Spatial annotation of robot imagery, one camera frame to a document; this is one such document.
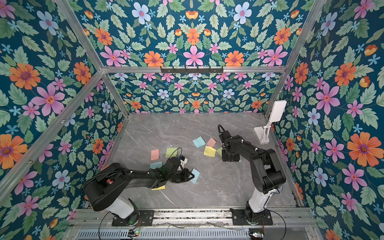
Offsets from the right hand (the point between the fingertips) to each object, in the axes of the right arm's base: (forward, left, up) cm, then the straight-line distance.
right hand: (233, 157), depth 93 cm
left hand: (-13, +22, +1) cm, 26 cm away
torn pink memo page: (+12, +13, -1) cm, 18 cm away
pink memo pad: (+1, +51, -1) cm, 51 cm away
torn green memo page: (+6, +8, -2) cm, 10 cm away
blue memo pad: (-12, +22, -1) cm, 25 cm away
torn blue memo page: (+12, +22, -1) cm, 25 cm away
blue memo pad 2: (-6, +49, -2) cm, 49 cm away
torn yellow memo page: (+5, +15, -2) cm, 16 cm away
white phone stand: (+18, -21, +3) cm, 28 cm away
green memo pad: (+4, +42, -1) cm, 42 cm away
